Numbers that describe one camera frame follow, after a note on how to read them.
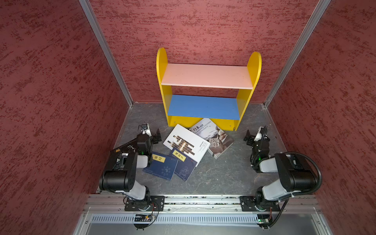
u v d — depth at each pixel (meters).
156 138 0.86
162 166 0.86
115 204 0.76
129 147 0.93
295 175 0.45
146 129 0.79
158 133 0.89
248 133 0.86
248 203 0.74
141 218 0.73
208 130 0.98
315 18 0.75
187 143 0.92
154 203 0.75
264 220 0.71
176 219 0.77
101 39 0.83
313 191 0.44
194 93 1.17
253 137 0.82
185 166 0.85
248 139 0.83
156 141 0.85
